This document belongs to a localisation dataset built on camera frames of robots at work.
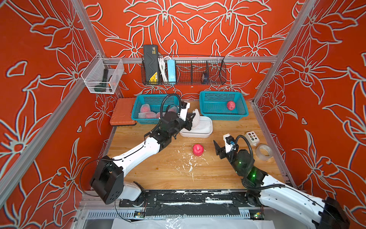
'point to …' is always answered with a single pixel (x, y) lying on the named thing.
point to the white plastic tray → (203, 129)
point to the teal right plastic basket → (222, 105)
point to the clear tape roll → (261, 156)
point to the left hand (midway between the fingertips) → (195, 113)
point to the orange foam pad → (122, 115)
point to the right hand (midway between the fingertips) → (217, 138)
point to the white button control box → (252, 138)
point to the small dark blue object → (206, 76)
